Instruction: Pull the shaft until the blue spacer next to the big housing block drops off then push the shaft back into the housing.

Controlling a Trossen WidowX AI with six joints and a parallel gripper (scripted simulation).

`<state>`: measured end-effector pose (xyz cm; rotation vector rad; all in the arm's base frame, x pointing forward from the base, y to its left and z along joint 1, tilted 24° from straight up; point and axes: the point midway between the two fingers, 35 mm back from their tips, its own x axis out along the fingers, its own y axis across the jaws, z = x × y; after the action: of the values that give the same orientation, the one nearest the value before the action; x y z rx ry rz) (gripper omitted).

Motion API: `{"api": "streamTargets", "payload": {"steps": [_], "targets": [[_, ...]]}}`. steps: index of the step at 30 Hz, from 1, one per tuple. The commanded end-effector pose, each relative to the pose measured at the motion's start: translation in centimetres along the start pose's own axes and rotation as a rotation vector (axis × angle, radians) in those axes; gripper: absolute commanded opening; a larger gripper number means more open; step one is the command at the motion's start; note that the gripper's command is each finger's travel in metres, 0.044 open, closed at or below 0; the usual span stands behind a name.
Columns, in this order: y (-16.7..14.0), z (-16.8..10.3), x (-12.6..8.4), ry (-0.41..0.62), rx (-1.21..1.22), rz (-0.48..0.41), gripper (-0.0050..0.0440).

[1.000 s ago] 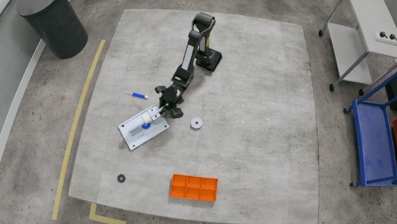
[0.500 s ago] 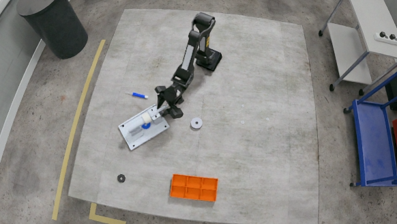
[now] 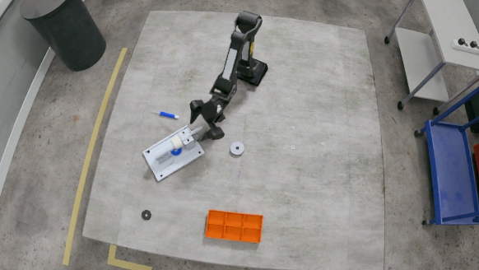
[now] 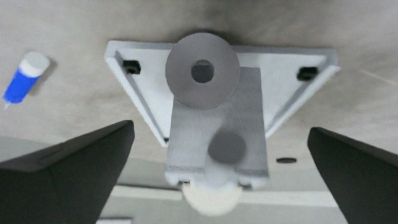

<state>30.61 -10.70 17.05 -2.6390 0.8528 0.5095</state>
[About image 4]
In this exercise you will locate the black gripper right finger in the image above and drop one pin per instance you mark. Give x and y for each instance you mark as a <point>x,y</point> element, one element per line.
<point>362,178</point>

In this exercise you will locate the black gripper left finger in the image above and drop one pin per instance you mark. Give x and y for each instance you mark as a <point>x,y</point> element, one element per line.
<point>68,182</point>

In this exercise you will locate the blue screwdriver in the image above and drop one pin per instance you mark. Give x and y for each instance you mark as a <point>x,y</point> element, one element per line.
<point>32,69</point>

